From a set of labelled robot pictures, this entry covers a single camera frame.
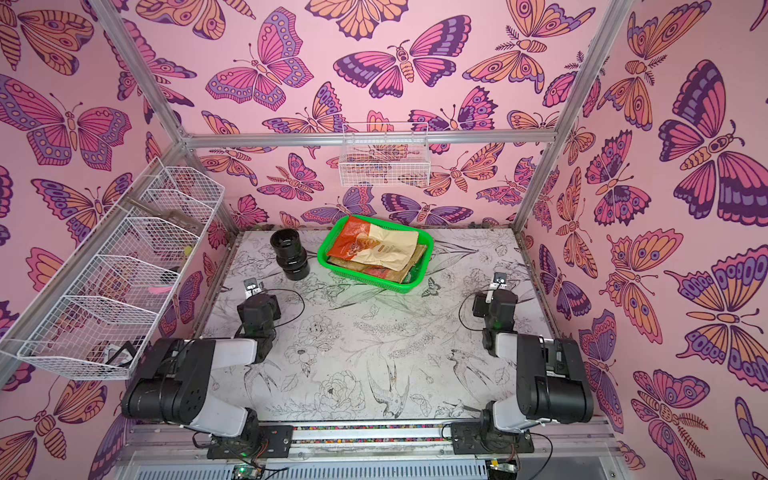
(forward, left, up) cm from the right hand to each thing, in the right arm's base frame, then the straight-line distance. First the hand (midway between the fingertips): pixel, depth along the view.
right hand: (486, 291), depth 94 cm
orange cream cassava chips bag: (+26, +45, +3) cm, 52 cm away
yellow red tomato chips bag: (+17, +32, 0) cm, 36 cm away
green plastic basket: (+2, +35, +1) cm, 35 cm away
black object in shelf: (-30, +87, +18) cm, 93 cm away
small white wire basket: (+34, +33, +27) cm, 54 cm away
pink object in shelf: (-14, +87, +19) cm, 90 cm away
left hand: (-3, +70, 0) cm, 70 cm away
